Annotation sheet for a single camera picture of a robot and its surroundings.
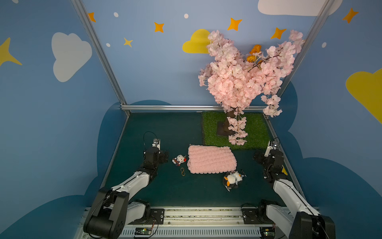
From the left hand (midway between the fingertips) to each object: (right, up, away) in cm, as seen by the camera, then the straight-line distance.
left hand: (157, 148), depth 90 cm
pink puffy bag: (+29, -7, -1) cm, 30 cm away
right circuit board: (+59, -39, -18) cm, 73 cm away
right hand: (+66, -1, -3) cm, 66 cm away
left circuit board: (-3, -38, -18) cm, 42 cm away
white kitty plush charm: (+13, -7, +2) cm, 15 cm away
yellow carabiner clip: (+15, -15, 0) cm, 21 cm away
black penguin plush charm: (+43, -17, -9) cm, 47 cm away
